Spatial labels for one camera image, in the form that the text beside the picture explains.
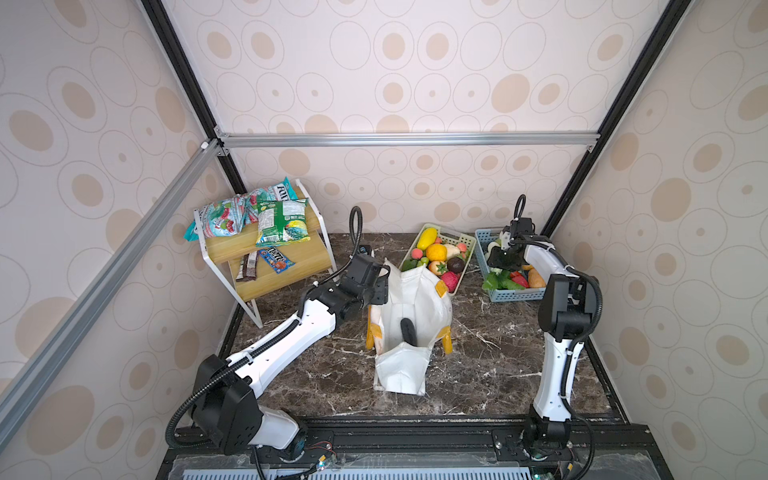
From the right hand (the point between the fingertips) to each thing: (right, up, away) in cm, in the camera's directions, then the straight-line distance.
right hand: (495, 259), depth 105 cm
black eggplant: (-32, -23, -16) cm, 42 cm away
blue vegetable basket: (-2, +8, +7) cm, 11 cm away
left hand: (-39, -6, -25) cm, 47 cm away
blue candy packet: (-72, 0, -16) cm, 73 cm away
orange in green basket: (-21, +2, -3) cm, 22 cm away
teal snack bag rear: (-67, +18, -23) cm, 73 cm away
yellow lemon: (-24, +8, +4) cm, 25 cm away
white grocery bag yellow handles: (-29, -12, -11) cm, 33 cm away
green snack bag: (-64, +9, -32) cm, 72 cm away
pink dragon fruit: (-17, -7, -6) cm, 20 cm away
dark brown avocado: (-15, -2, -5) cm, 16 cm away
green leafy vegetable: (-2, -7, -8) cm, 11 cm away
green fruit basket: (-12, +6, +7) cm, 15 cm away
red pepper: (+7, -7, -3) cm, 10 cm away
